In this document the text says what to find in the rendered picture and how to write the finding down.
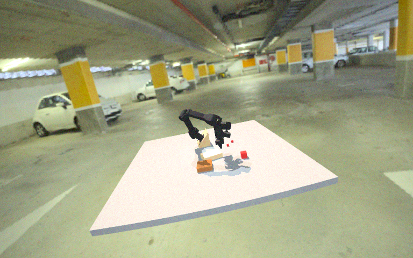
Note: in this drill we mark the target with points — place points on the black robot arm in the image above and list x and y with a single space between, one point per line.
210 119

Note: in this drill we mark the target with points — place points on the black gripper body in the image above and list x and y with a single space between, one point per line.
218 135

